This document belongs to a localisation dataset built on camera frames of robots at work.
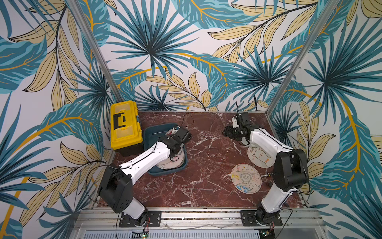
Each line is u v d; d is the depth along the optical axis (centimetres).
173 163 90
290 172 48
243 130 68
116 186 42
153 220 74
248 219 73
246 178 87
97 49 82
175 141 60
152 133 104
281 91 107
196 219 75
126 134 86
